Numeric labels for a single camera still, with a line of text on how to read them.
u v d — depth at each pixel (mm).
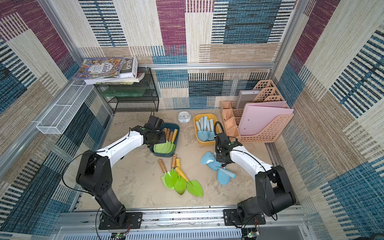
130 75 806
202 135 1021
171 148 961
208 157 934
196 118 1081
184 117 1127
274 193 426
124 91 943
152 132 674
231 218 728
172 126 1089
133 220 732
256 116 889
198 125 1081
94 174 464
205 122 1083
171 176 871
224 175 848
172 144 974
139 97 1042
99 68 812
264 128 896
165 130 1019
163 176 871
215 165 909
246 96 1026
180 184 844
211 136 1045
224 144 699
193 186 833
